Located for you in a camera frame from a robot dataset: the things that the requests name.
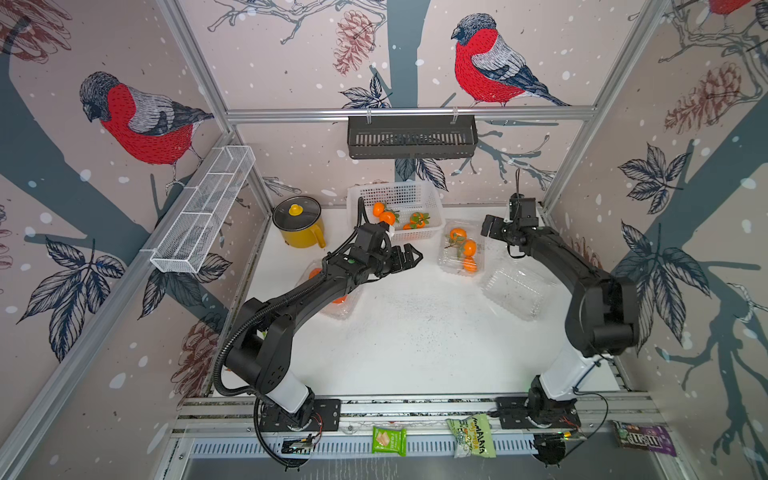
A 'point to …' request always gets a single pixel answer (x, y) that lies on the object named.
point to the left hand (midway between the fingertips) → (418, 255)
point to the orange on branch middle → (469, 247)
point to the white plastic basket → (413, 210)
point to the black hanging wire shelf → (412, 137)
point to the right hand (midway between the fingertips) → (496, 222)
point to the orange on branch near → (469, 264)
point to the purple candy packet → (644, 437)
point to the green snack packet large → (472, 437)
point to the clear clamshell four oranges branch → (518, 286)
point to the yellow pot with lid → (300, 221)
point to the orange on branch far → (458, 235)
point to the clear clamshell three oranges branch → (461, 250)
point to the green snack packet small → (389, 440)
